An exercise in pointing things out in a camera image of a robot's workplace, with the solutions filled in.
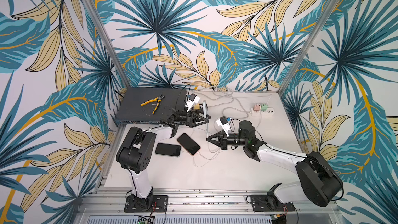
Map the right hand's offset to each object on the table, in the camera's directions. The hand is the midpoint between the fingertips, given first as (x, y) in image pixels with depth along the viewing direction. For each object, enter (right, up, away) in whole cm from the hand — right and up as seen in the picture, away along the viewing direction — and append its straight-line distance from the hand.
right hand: (200, 149), depth 72 cm
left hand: (+3, +13, 0) cm, 13 cm away
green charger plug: (+42, +20, +31) cm, 56 cm away
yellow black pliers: (-29, +25, +34) cm, 51 cm away
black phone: (+2, +19, -5) cm, 20 cm away
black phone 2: (-19, -5, +18) cm, 27 cm away
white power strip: (+47, +16, +34) cm, 60 cm away
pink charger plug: (+37, +19, +31) cm, 52 cm away
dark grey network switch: (-36, +21, +32) cm, 52 cm away
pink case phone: (-6, -3, +20) cm, 21 cm away
